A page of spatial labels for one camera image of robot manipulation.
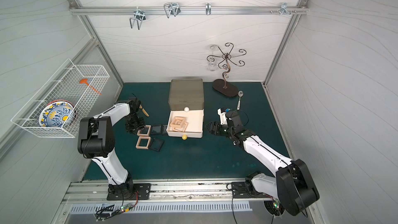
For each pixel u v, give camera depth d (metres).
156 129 0.96
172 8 0.76
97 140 0.50
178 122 0.88
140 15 0.78
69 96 0.72
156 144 0.88
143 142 0.88
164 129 0.95
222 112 0.78
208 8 0.72
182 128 0.86
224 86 1.15
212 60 0.90
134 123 0.82
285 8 0.76
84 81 0.78
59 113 0.63
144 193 0.73
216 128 0.73
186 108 0.84
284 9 0.77
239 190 0.74
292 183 0.42
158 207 0.70
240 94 1.15
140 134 0.93
